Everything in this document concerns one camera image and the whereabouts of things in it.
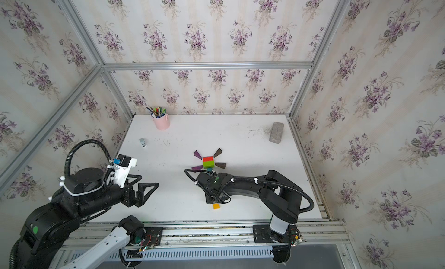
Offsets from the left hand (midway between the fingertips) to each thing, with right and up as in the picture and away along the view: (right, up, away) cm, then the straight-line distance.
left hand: (150, 181), depth 58 cm
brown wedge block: (+24, -2, +36) cm, 44 cm away
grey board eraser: (+59, +16, +49) cm, 78 cm away
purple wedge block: (+11, -3, +35) cm, 37 cm away
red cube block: (+16, +1, +38) cm, 42 cm away
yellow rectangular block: (+22, -19, +23) cm, 37 cm away
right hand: (+21, -17, +25) cm, 37 cm away
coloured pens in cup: (-17, +29, +47) cm, 58 cm away
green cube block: (+16, -2, +37) cm, 41 cm away
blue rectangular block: (+17, -4, +35) cm, 39 cm away
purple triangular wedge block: (+9, +4, +40) cm, 41 cm away
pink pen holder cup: (-14, +22, +51) cm, 57 cm away
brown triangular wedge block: (+22, +5, +40) cm, 46 cm away
